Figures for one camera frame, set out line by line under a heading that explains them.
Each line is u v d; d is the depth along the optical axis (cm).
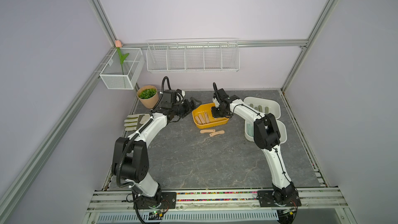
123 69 89
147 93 103
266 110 108
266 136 60
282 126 94
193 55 96
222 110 81
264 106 109
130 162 45
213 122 97
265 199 74
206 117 105
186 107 77
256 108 108
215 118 98
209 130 98
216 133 97
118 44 89
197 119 102
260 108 108
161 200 73
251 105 112
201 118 102
